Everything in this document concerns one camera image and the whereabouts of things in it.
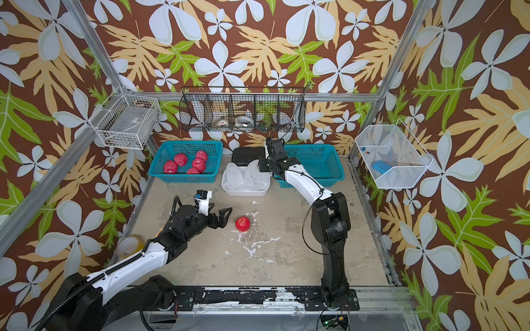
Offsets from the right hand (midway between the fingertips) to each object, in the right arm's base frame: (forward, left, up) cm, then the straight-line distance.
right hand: (261, 161), depth 94 cm
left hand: (-22, +15, -2) cm, 27 cm away
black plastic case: (+16, +11, -13) cm, 23 cm away
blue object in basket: (-12, -47, +9) cm, 50 cm away
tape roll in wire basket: (+15, +18, +10) cm, 26 cm away
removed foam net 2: (-2, +3, -11) cm, 11 cm away
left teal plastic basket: (+16, +43, -17) cm, 49 cm away
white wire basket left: (+7, +57, +16) cm, 60 cm away
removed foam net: (-3, +13, -8) cm, 16 cm away
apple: (+7, +49, -12) cm, 50 cm away
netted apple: (-25, +8, -13) cm, 30 cm away
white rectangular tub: (-8, +9, -15) cm, 19 cm away
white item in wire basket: (+18, +9, +9) cm, 22 cm away
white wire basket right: (-6, -54, +8) cm, 55 cm away
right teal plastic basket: (+16, -35, -17) cm, 42 cm away
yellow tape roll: (-33, +57, -17) cm, 68 cm away
